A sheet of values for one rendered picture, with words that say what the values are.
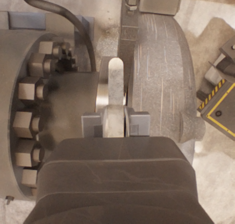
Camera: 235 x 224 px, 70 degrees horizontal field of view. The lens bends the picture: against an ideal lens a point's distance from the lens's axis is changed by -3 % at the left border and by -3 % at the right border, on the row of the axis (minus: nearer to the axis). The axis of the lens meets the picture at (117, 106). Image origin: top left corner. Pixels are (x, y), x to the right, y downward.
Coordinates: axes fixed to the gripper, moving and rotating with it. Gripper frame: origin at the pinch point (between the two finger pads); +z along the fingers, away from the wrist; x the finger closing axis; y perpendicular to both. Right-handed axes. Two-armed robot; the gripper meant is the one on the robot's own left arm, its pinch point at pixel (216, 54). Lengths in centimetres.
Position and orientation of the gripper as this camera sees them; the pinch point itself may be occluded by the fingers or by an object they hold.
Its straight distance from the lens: 51.1
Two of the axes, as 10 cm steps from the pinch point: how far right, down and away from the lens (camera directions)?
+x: -6.7, 6.5, 3.4
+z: -2.3, -6.3, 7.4
